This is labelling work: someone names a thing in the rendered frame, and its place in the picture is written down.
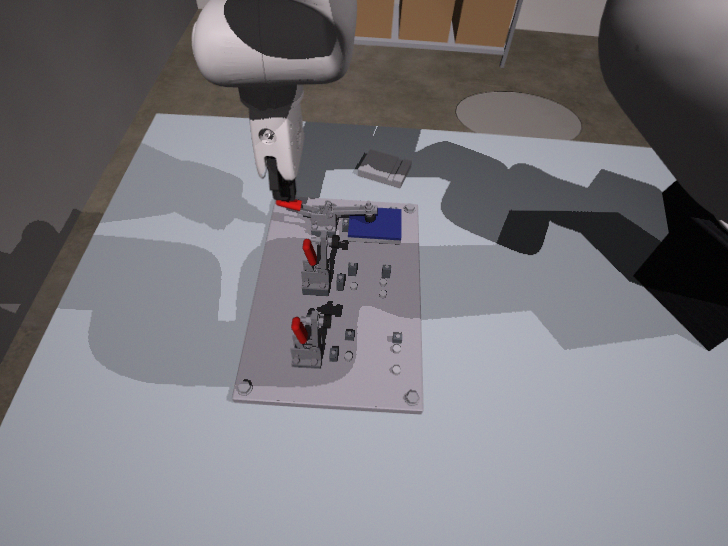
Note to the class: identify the blue rectangular block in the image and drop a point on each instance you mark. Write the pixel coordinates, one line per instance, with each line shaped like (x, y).
(385, 229)

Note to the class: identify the black toggle clamp with red handle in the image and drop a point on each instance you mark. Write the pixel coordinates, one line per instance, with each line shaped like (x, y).
(317, 274)

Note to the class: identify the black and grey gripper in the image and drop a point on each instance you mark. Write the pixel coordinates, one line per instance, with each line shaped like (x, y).
(277, 141)

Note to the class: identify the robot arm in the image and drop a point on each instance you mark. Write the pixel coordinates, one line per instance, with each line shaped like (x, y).
(664, 61)

